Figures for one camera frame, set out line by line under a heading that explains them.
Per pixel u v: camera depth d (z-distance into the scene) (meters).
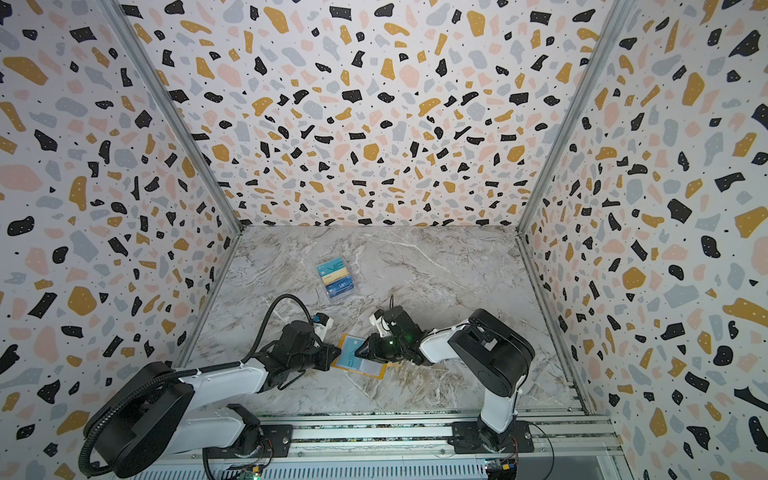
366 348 0.85
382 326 0.83
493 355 0.49
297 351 0.70
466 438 0.74
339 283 1.00
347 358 0.86
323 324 0.81
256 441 0.68
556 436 0.76
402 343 0.73
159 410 0.42
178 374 0.46
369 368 0.85
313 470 0.70
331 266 1.02
